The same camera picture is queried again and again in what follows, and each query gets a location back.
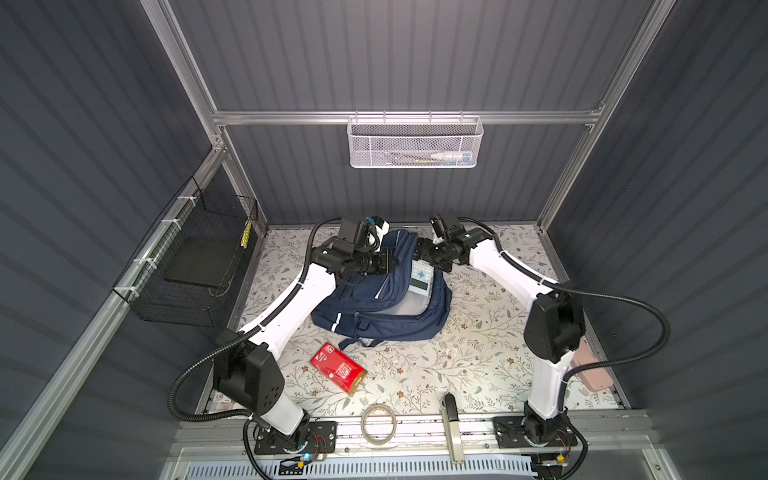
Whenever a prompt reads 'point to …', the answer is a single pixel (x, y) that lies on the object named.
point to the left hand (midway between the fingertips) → (405, 265)
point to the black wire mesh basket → (180, 274)
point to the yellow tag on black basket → (245, 237)
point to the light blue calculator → (422, 277)
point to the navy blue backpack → (367, 307)
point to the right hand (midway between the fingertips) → (422, 256)
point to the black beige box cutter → (450, 410)
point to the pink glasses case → (594, 378)
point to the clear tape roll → (363, 419)
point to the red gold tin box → (338, 368)
